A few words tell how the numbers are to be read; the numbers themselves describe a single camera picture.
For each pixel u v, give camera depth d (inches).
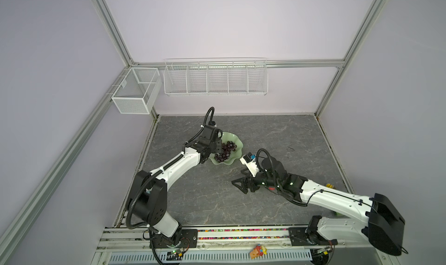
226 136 40.6
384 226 16.0
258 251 26.8
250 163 26.3
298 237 29.0
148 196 17.3
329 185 34.0
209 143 26.3
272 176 23.2
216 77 39.0
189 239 29.1
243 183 25.8
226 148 39.0
